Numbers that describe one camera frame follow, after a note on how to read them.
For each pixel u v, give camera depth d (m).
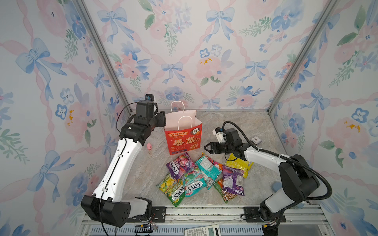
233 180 0.82
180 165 0.86
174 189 0.80
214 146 0.78
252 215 0.73
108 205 0.37
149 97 0.61
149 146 0.97
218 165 0.88
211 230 0.69
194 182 0.80
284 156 0.50
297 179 0.45
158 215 0.74
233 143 0.70
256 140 1.00
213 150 0.79
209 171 0.84
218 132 0.81
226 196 0.79
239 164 0.88
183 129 0.75
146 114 0.51
